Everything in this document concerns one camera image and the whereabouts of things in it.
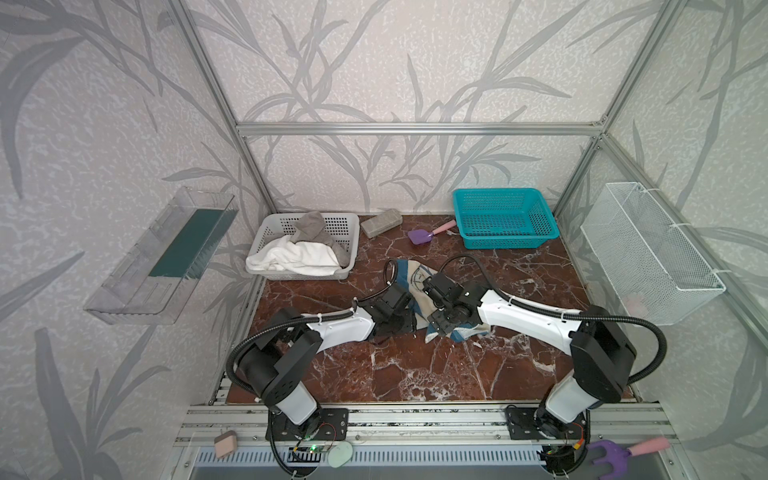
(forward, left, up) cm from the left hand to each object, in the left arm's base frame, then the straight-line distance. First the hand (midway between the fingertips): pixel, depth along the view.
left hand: (414, 315), depth 90 cm
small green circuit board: (-33, +25, -2) cm, 42 cm away
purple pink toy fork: (-34, -47, -1) cm, 58 cm away
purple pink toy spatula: (+35, -3, -4) cm, 35 cm away
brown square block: (-33, +45, 0) cm, 56 cm away
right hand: (+1, -9, +4) cm, 10 cm away
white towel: (+18, +36, +4) cm, 40 cm away
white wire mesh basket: (-4, -50, +32) cm, 60 cm away
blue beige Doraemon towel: (+16, 0, -2) cm, 16 cm away
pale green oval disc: (-35, +18, 0) cm, 39 cm away
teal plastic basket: (+44, -37, -3) cm, 57 cm away
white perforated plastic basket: (+31, +51, +4) cm, 60 cm away
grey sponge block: (+39, +12, -2) cm, 41 cm away
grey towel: (+30, +36, +6) cm, 47 cm away
